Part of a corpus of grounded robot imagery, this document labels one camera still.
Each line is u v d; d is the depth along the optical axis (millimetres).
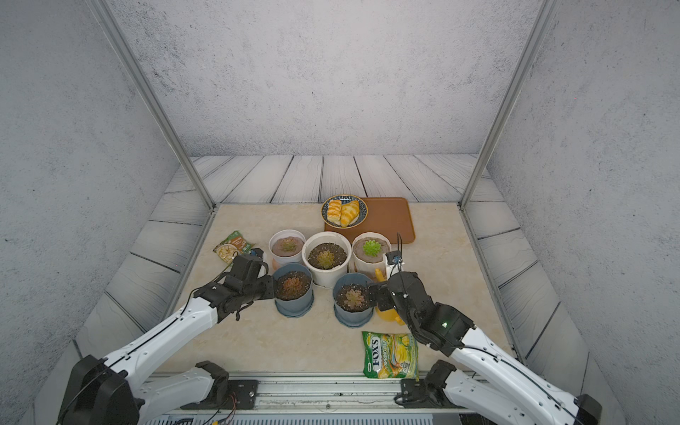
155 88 866
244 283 630
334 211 1122
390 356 778
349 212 1111
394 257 623
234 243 1050
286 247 930
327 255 905
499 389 439
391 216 1171
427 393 645
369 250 910
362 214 1145
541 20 718
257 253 757
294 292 840
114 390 382
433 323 506
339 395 742
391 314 867
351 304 827
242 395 729
